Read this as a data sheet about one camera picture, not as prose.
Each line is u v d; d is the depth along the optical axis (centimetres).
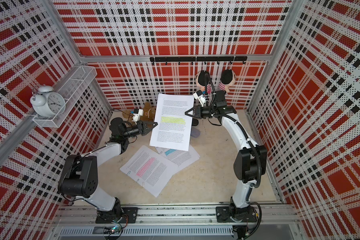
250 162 47
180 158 95
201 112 71
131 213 74
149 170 89
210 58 88
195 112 74
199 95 74
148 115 108
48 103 60
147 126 78
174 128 78
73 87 82
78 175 50
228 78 93
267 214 75
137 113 78
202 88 99
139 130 74
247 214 68
